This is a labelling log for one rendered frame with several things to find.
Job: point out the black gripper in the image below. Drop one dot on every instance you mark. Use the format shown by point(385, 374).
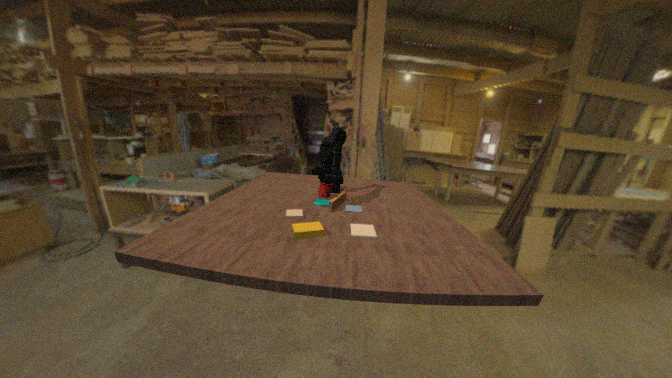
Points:
point(327, 177)

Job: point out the red cup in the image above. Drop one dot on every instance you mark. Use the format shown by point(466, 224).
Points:
point(325, 189)

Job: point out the yellow rectangular block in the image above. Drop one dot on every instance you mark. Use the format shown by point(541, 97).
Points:
point(307, 230)

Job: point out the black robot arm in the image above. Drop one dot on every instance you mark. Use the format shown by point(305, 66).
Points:
point(329, 144)

